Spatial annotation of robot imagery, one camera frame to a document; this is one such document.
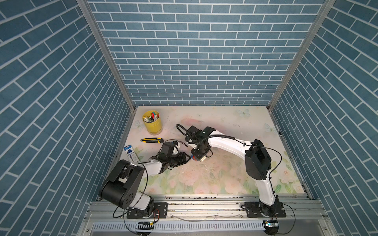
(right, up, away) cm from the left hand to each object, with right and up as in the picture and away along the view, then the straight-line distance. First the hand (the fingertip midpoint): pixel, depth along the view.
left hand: (191, 160), depth 89 cm
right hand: (+5, +3, -1) cm, 6 cm away
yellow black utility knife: (-23, +11, +10) cm, 27 cm away
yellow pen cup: (-27, +26, +10) cm, 39 cm away
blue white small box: (-38, +3, +4) cm, 39 cm away
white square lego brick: (+7, +3, -7) cm, 11 cm away
